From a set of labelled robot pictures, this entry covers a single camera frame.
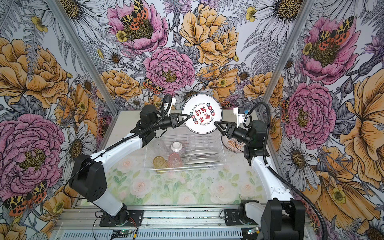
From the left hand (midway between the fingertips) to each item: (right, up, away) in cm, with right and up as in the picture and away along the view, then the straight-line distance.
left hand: (190, 120), depth 75 cm
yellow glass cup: (-17, -23, +7) cm, 29 cm away
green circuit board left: (-32, -52, -4) cm, 62 cm away
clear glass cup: (-9, -16, +17) cm, 25 cm away
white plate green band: (+6, -21, +2) cm, 22 cm away
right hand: (+12, -3, -2) cm, 13 cm away
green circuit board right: (+30, -52, -3) cm, 60 cm away
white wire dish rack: (-18, -15, +15) cm, 28 cm away
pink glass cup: (-9, -22, +7) cm, 24 cm away
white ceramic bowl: (+6, -17, +5) cm, 19 cm away
